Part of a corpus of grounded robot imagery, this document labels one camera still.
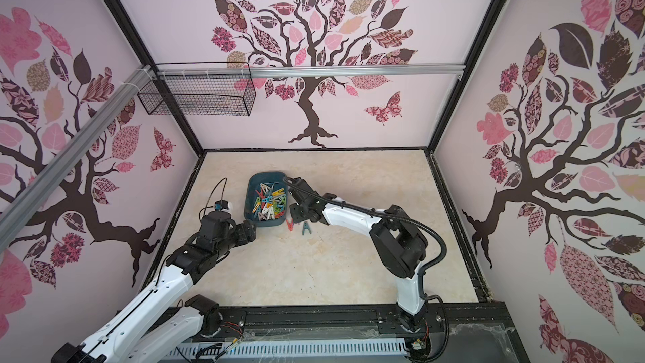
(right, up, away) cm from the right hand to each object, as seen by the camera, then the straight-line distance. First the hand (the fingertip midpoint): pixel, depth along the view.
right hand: (295, 208), depth 90 cm
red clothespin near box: (-3, -7, +4) cm, 9 cm away
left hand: (-15, -7, -9) cm, 19 cm away
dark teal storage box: (-14, +2, +9) cm, 17 cm away
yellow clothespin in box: (-9, +5, +13) cm, 17 cm away
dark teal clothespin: (+3, -8, +4) cm, 9 cm away
